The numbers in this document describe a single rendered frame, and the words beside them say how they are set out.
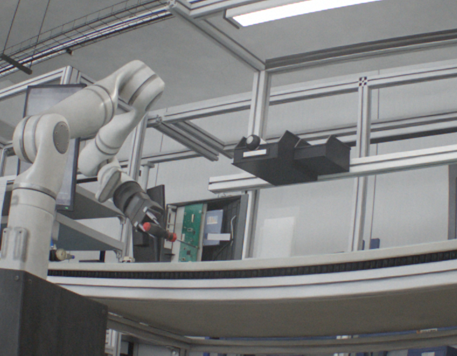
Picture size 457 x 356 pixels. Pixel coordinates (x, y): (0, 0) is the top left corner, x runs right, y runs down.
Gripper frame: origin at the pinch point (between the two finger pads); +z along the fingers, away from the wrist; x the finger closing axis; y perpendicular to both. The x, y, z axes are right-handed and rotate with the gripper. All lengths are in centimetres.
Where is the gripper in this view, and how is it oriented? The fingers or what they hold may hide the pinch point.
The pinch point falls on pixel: (157, 232)
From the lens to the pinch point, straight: 181.5
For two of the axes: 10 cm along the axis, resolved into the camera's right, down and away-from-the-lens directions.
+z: 5.6, 4.6, -6.9
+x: -5.6, 8.2, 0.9
